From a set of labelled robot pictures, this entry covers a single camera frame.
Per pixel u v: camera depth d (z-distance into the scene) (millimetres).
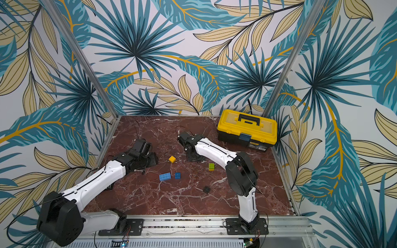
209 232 732
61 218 383
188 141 647
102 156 997
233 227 731
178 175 896
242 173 493
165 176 882
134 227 733
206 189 838
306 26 747
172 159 950
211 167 906
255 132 915
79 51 830
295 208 837
